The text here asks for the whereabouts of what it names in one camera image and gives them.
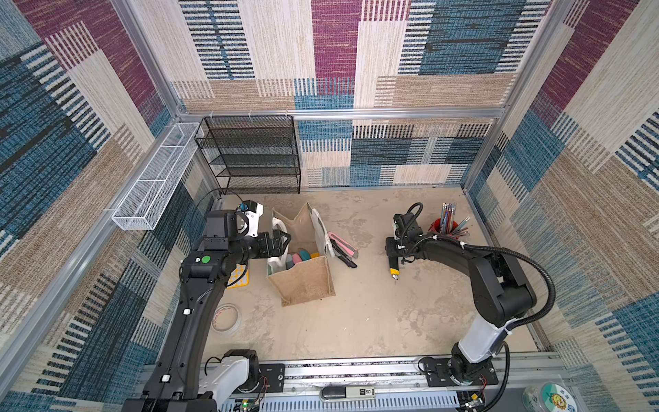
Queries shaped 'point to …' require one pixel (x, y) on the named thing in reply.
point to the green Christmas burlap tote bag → (302, 274)
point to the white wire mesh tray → (145, 202)
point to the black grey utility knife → (341, 254)
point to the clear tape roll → (226, 318)
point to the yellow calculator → (238, 277)
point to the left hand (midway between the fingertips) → (277, 237)
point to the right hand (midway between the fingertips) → (394, 249)
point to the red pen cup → (436, 226)
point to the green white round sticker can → (549, 396)
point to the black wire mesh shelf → (253, 154)
